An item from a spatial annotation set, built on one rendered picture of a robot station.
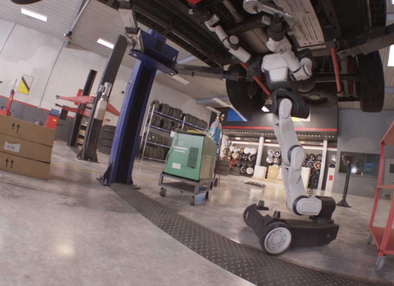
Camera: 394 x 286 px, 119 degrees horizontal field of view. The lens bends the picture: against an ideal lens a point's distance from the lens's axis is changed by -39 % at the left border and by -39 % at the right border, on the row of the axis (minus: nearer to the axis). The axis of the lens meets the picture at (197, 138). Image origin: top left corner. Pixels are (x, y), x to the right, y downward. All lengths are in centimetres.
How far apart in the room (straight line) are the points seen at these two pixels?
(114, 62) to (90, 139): 171
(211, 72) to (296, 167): 144
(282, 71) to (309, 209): 97
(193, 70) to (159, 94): 926
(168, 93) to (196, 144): 998
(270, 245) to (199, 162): 115
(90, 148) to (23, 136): 237
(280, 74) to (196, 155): 113
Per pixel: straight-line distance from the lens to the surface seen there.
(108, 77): 420
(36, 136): 182
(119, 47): 449
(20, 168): 185
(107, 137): 758
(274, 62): 147
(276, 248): 117
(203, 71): 224
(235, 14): 184
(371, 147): 1113
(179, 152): 201
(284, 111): 132
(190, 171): 195
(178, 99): 1226
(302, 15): 158
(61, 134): 958
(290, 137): 134
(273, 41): 117
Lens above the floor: 46
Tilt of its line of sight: 7 degrees up
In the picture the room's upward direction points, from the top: 11 degrees clockwise
